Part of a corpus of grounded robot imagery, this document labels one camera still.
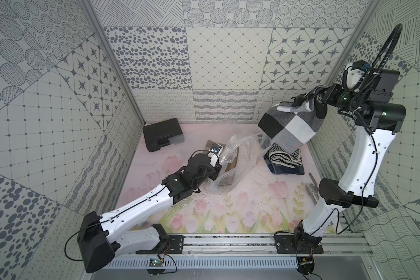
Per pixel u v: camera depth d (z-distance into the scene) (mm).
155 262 716
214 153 637
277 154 919
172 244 732
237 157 1035
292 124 756
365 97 435
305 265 720
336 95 538
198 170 536
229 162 775
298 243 687
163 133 1074
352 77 529
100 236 390
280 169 949
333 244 768
